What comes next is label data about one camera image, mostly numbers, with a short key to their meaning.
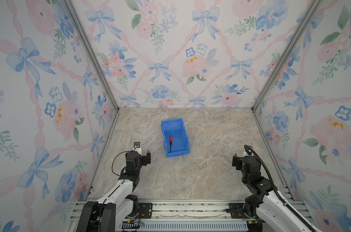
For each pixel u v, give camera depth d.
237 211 0.73
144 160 0.79
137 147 0.76
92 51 0.86
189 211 0.75
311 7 0.69
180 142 1.00
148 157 0.82
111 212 0.42
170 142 1.00
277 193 0.53
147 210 0.75
